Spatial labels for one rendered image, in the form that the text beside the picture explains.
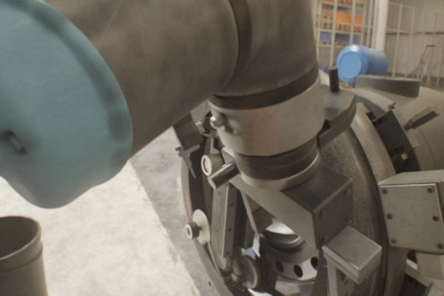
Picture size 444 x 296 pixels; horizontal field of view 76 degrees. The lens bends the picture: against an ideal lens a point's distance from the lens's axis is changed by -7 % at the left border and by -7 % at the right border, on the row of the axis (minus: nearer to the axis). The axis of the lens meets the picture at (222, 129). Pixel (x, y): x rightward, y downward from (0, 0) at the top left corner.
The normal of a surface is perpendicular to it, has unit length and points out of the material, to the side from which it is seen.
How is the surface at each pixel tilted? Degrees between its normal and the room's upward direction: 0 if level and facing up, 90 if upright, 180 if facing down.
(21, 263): 93
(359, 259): 24
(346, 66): 90
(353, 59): 90
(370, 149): 53
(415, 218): 90
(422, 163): 61
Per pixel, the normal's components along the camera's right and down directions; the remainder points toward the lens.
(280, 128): 0.14, 0.50
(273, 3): 0.75, 0.21
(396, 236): -0.85, 0.11
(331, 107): -0.26, -0.82
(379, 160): 0.43, -0.38
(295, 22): 0.55, 0.31
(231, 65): 0.77, 0.55
